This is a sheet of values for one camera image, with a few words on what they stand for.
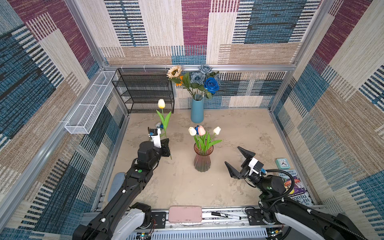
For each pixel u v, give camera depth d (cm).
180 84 90
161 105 72
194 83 88
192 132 71
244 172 63
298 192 79
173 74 82
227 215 74
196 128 73
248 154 67
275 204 59
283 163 89
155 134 67
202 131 71
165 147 69
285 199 58
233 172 64
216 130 78
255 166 57
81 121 70
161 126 109
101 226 41
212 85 70
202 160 90
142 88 108
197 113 109
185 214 75
